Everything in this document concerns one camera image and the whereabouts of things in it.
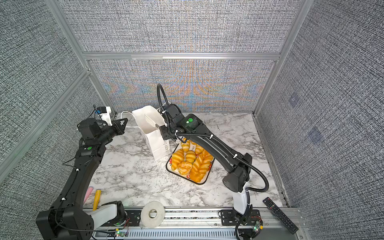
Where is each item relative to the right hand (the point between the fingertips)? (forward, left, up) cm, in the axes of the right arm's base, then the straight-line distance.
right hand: (165, 130), depth 75 cm
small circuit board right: (-38, -43, -26) cm, 62 cm away
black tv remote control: (-33, -56, -27) cm, 70 cm away
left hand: (+4, +19, +4) cm, 20 cm away
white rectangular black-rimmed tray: (+6, -13, -26) cm, 29 cm away
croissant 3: (-3, -4, -23) cm, 23 cm away
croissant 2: (+3, -17, -24) cm, 29 cm away
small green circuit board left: (-41, +21, -27) cm, 53 cm away
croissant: (+5, -9, -23) cm, 25 cm away
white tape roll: (-36, +8, -26) cm, 45 cm away
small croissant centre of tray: (-2, -12, -24) cm, 27 cm away
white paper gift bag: (+3, +8, +4) cm, 9 cm away
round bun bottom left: (-10, -9, -23) cm, 26 cm away
